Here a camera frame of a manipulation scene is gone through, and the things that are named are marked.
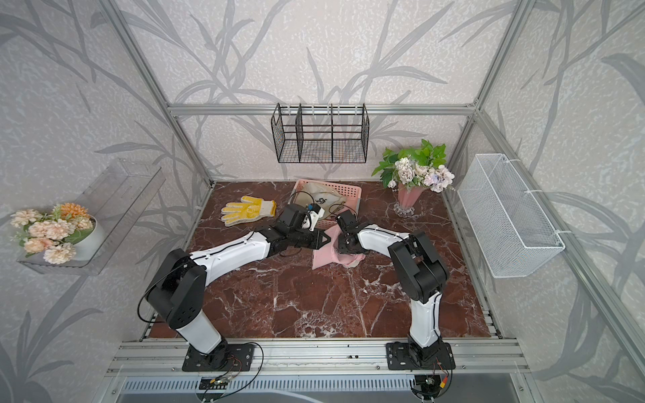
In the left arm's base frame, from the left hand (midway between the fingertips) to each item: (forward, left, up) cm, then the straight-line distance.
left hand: (329, 239), depth 86 cm
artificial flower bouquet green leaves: (+20, -32, +17) cm, 41 cm away
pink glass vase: (+19, -31, -1) cm, 36 cm away
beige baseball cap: (+22, +1, -5) cm, 23 cm away
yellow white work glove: (+22, +36, -12) cm, 43 cm away
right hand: (+5, -6, -13) cm, 15 cm away
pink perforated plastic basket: (+28, -10, -10) cm, 32 cm away
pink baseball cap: (-4, +1, -4) cm, 6 cm away
